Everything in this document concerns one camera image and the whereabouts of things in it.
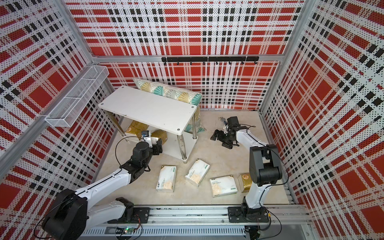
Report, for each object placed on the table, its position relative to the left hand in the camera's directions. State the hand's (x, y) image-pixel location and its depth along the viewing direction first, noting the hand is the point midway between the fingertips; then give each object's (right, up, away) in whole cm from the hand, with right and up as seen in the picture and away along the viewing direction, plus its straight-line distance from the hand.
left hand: (157, 140), depth 87 cm
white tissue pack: (+7, -20, -6) cm, 23 cm away
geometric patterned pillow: (+13, +25, -7) cm, 29 cm away
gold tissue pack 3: (+50, -21, -9) cm, 55 cm away
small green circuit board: (-8, -41, -18) cm, 45 cm away
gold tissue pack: (-15, +7, +7) cm, 19 cm away
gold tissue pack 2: (+1, +3, +2) cm, 4 cm away
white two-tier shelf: (-9, +16, -10) cm, 21 cm away
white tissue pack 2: (+24, -18, -5) cm, 30 cm away
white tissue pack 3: (+38, -24, -9) cm, 45 cm away
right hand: (+37, -1, +6) cm, 37 cm away
